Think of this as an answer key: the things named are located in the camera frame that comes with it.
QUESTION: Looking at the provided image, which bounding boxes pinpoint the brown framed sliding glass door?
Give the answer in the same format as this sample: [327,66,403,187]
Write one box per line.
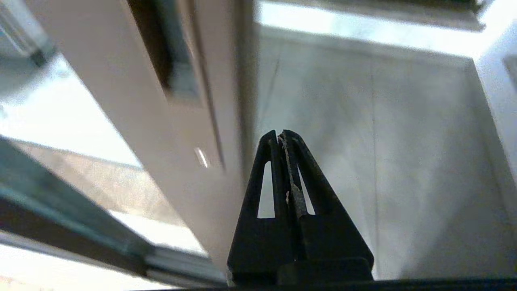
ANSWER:
[0,0,259,283]

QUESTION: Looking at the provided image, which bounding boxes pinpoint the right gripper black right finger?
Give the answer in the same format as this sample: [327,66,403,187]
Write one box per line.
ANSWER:
[279,129,374,281]

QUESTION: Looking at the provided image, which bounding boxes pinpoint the recessed door handle plate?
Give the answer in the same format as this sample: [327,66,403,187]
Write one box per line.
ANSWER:
[127,0,227,170]

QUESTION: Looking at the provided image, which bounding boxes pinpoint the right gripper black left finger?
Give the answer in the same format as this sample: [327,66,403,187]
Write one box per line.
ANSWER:
[226,130,294,284]

